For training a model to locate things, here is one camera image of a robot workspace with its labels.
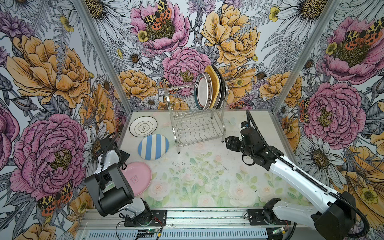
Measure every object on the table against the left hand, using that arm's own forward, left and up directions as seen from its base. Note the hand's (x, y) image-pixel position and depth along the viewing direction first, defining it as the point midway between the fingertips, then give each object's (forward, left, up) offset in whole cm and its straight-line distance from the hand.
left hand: (121, 167), depth 87 cm
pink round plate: (-4, -10, -4) cm, 11 cm away
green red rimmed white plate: (+33, -46, +28) cm, 63 cm away
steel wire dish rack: (+30, -40, +1) cm, 49 cm away
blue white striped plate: (+16, -15, -4) cm, 22 cm away
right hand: (+5, -61, +15) cm, 63 cm away
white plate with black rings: (+34, -4, -4) cm, 34 cm away
